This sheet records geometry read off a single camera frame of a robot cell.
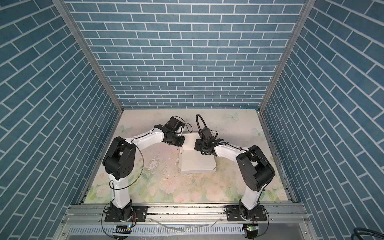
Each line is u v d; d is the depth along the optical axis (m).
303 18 0.74
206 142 0.74
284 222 0.75
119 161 0.51
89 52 0.87
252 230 0.74
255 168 0.48
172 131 0.77
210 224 0.71
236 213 0.74
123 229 0.72
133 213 0.72
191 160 0.90
